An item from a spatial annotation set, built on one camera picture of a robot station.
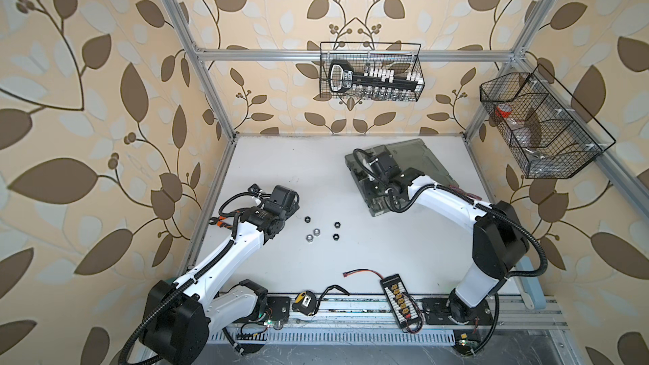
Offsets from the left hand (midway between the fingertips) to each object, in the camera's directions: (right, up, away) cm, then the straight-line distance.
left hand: (284, 207), depth 83 cm
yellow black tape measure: (+8, -26, -10) cm, 29 cm away
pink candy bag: (+68, +3, +16) cm, 70 cm away
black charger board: (+37, -26, -8) cm, 46 cm away
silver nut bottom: (+10, -10, +7) cm, 16 cm away
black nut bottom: (+17, -12, +6) cm, 22 cm away
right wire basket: (+80, +23, -11) cm, 84 cm away
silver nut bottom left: (+8, -12, +6) cm, 15 cm away
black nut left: (+6, -7, +10) cm, 14 cm away
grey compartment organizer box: (+52, +19, +32) cm, 64 cm away
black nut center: (+18, -8, +9) cm, 22 cm away
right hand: (+28, +5, +5) cm, 29 cm away
